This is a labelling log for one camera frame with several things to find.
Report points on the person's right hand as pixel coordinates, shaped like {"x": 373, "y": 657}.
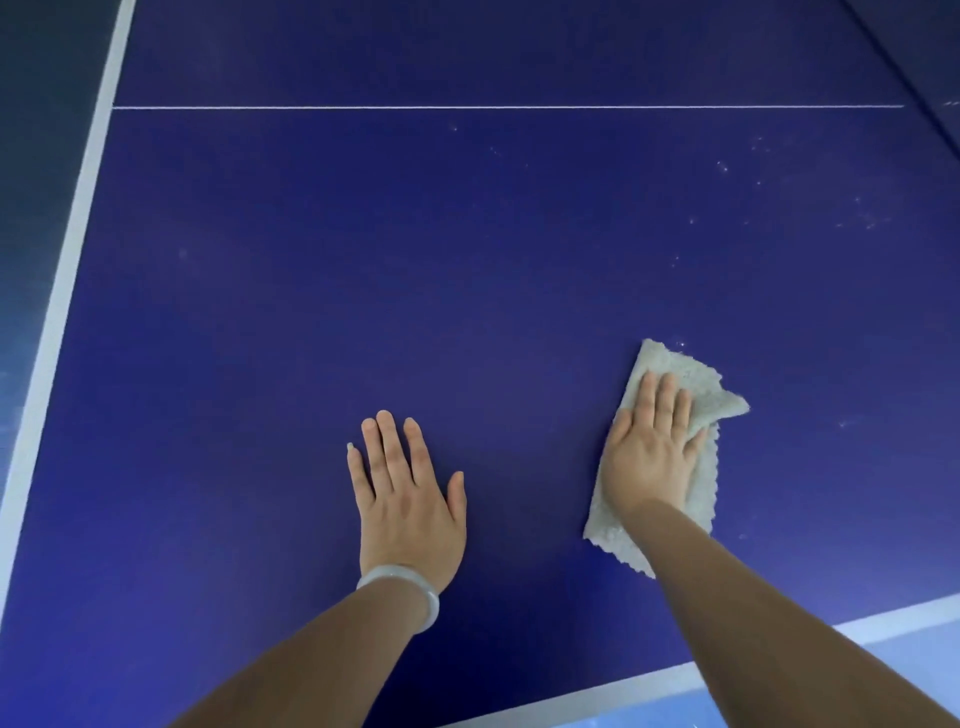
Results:
{"x": 649, "y": 465}

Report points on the person's left hand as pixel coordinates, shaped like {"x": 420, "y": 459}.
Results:
{"x": 409, "y": 517}

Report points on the grey cleaning cloth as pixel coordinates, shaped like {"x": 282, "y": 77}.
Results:
{"x": 675, "y": 360}

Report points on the person's right forearm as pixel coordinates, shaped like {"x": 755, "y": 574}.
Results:
{"x": 772, "y": 630}

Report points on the person's left forearm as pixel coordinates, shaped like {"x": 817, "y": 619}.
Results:
{"x": 315, "y": 660}

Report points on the white jade bangle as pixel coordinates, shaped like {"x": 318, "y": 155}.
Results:
{"x": 401, "y": 571}

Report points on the blue table tennis table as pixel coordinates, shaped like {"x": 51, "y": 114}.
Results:
{"x": 450, "y": 240}

